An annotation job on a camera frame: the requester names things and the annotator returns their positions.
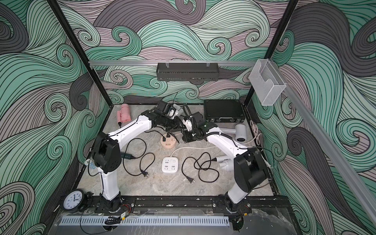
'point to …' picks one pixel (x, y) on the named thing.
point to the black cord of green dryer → (144, 172)
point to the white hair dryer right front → (226, 165)
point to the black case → (223, 110)
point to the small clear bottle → (89, 163)
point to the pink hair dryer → (123, 115)
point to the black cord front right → (191, 180)
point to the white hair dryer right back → (240, 130)
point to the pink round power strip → (170, 142)
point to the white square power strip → (170, 164)
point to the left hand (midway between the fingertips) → (185, 126)
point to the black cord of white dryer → (168, 133)
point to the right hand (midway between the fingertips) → (182, 138)
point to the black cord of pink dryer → (163, 137)
